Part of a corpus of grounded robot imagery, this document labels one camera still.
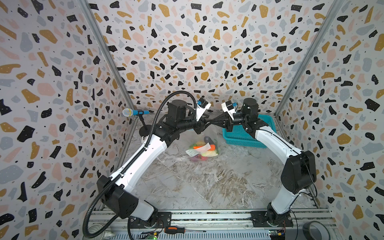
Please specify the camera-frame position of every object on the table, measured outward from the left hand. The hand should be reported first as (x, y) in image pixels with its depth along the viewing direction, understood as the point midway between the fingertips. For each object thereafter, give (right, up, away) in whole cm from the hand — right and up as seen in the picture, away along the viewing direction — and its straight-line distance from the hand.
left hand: (211, 115), depth 67 cm
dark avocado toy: (-1, -12, +18) cm, 22 cm away
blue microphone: (-47, +4, +20) cm, 52 cm away
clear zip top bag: (-3, -15, +12) cm, 19 cm away
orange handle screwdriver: (-15, -54, +3) cm, 56 cm away
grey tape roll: (+52, -54, +2) cm, 75 cm away
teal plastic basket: (+20, -11, +28) cm, 36 cm away
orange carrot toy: (+2, -17, +18) cm, 24 cm away
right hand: (-1, -2, +3) cm, 4 cm away
